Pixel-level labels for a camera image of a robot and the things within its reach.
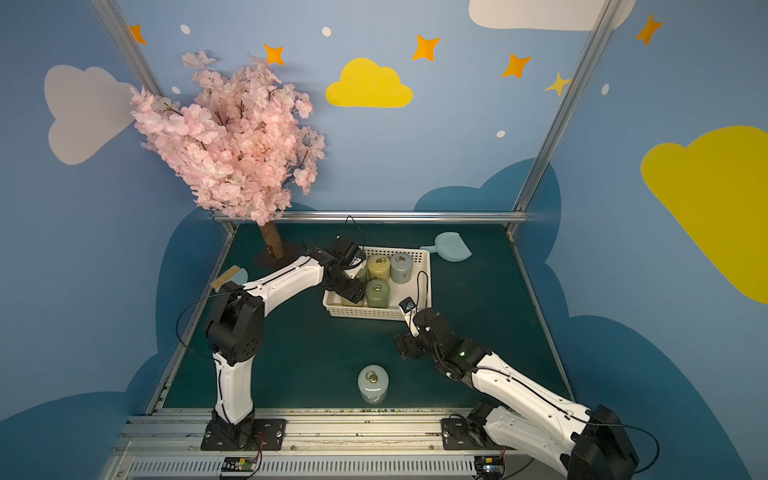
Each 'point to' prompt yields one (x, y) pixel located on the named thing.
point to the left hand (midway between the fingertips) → (353, 286)
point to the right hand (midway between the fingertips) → (415, 322)
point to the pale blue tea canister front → (373, 382)
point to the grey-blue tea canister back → (401, 268)
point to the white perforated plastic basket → (419, 288)
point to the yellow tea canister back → (378, 266)
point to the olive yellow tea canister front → (345, 301)
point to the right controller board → (489, 466)
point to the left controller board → (238, 464)
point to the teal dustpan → (449, 246)
